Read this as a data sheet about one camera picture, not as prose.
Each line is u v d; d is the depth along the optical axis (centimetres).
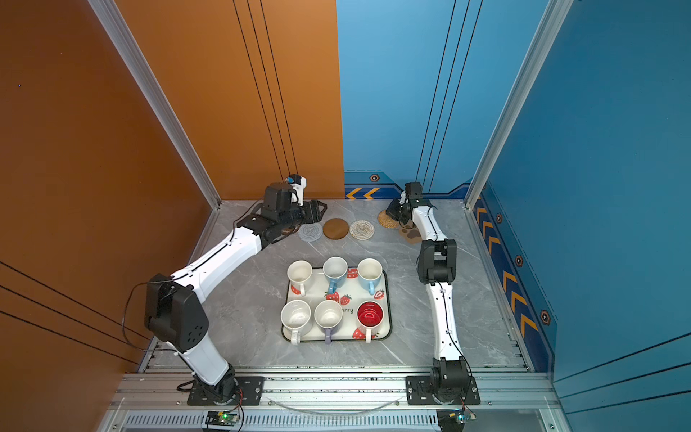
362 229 109
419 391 73
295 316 85
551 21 71
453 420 70
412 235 109
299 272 91
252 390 74
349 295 92
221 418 71
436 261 72
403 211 100
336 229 106
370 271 92
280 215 65
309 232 109
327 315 85
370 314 85
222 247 54
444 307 69
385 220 112
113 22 71
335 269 91
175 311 45
